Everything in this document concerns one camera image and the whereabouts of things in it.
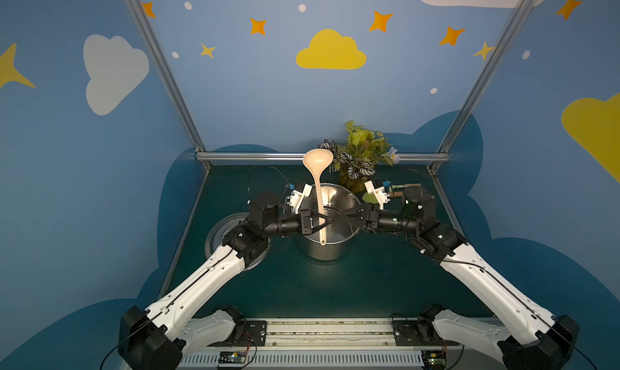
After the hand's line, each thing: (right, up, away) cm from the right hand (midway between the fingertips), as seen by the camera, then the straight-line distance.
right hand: (346, 215), depth 65 cm
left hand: (-4, -1, 0) cm, 4 cm away
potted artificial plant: (+9, +21, +34) cm, 41 cm away
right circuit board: (+28, -45, +7) cm, 53 cm away
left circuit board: (-34, -44, +6) cm, 56 cm away
